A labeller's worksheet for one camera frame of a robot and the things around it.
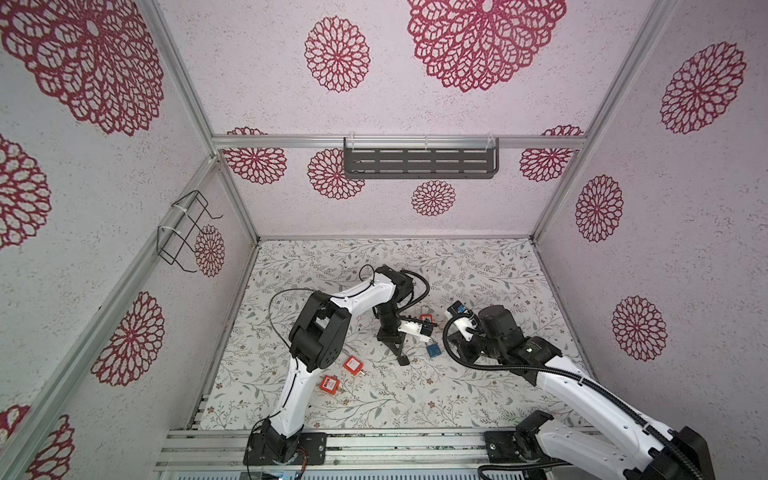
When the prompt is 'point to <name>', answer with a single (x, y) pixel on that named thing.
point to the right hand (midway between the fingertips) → (451, 332)
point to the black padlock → (403, 360)
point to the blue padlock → (433, 350)
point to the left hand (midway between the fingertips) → (392, 352)
